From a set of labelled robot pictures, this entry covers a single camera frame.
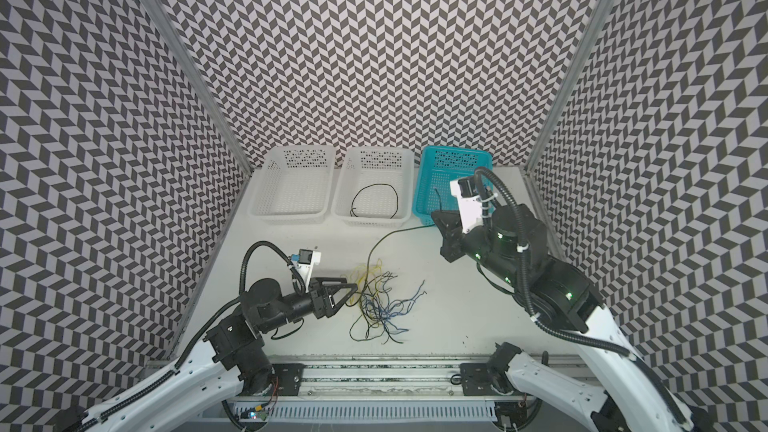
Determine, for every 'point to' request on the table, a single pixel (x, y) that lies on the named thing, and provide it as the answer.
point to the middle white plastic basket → (374, 187)
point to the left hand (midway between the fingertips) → (352, 288)
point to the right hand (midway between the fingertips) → (438, 212)
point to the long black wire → (370, 185)
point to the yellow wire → (364, 278)
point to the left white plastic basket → (294, 185)
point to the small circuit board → (254, 415)
